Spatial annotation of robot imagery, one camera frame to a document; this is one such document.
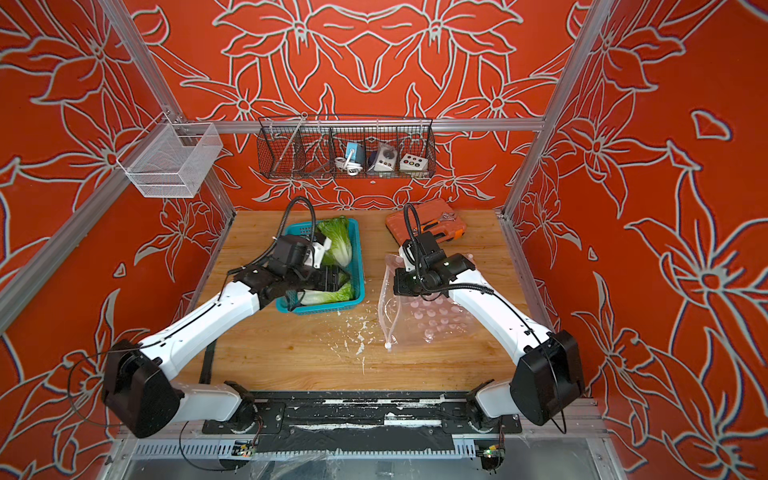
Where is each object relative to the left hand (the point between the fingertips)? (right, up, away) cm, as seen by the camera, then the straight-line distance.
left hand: (343, 274), depth 79 cm
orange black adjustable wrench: (+37, +18, +30) cm, 51 cm away
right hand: (+12, -3, -1) cm, 13 cm away
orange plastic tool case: (+30, +18, +29) cm, 46 cm away
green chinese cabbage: (-9, -7, +6) cm, 13 cm away
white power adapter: (+12, +35, +11) cm, 38 cm away
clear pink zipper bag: (+17, -12, 0) cm, 21 cm away
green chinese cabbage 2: (-4, +13, +16) cm, 21 cm away
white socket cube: (+20, +35, +15) cm, 43 cm away
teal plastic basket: (+1, +11, +24) cm, 26 cm away
